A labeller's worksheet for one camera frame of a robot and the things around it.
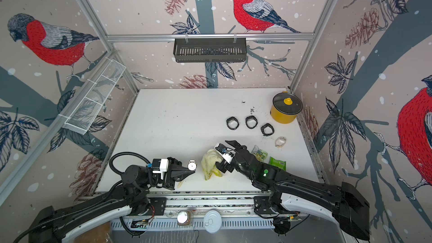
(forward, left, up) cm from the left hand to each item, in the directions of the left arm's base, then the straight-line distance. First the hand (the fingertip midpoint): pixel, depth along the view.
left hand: (193, 170), depth 57 cm
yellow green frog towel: (+7, -4, -12) cm, 15 cm away
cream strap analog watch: (+25, -44, -29) cm, 58 cm away
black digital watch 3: (+39, -15, -25) cm, 48 cm away
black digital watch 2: (+39, -28, -25) cm, 55 cm away
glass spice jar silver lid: (-12, +5, -18) cm, 22 cm away
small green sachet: (+12, -40, -27) cm, 50 cm away
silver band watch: (+1, +1, +2) cm, 2 cm away
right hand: (+15, -10, -14) cm, 22 cm away
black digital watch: (+34, -36, -25) cm, 56 cm away
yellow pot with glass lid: (+41, -47, -16) cm, 64 cm away
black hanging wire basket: (+76, -2, -1) cm, 76 cm away
